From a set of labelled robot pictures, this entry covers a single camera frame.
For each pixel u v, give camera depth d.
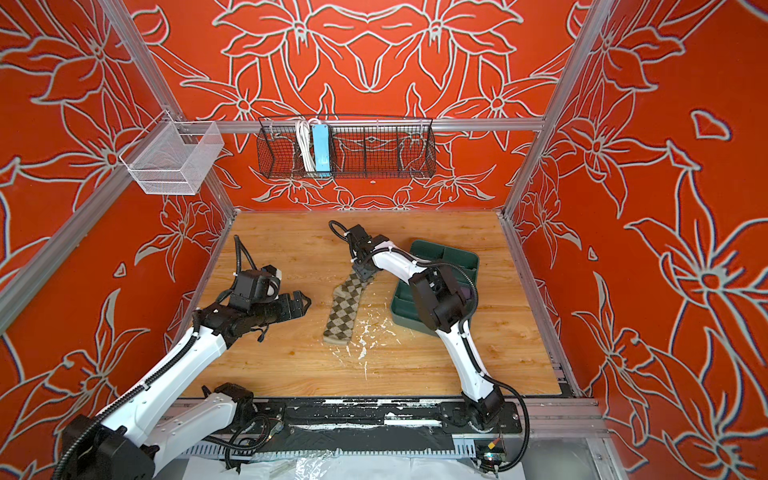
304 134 0.88
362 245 0.80
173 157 0.92
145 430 0.42
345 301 0.93
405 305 0.88
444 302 0.59
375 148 0.97
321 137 0.90
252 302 0.61
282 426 0.70
